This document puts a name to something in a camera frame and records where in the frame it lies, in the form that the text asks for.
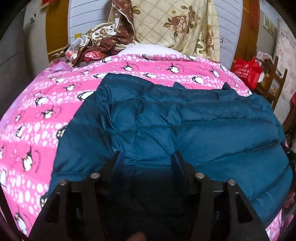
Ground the teal puffer jacket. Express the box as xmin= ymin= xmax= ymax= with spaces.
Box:
xmin=49 ymin=74 xmax=292 ymax=225

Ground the pink penguin blanket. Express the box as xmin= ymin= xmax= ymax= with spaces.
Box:
xmin=1 ymin=54 xmax=287 ymax=240

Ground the wooden chair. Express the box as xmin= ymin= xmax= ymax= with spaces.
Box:
xmin=255 ymin=56 xmax=287 ymax=110

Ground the red shopping bag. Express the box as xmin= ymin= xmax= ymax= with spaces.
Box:
xmin=232 ymin=57 xmax=262 ymax=90

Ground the pink floral curtain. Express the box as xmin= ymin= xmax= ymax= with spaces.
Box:
xmin=274 ymin=20 xmax=295 ymax=123

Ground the brown floral cloth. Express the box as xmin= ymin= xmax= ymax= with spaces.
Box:
xmin=65 ymin=1 xmax=135 ymax=66

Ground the grey refrigerator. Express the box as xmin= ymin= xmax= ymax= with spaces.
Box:
xmin=1 ymin=4 xmax=36 ymax=116

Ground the cream floral quilt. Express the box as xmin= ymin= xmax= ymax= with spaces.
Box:
xmin=109 ymin=1 xmax=220 ymax=62

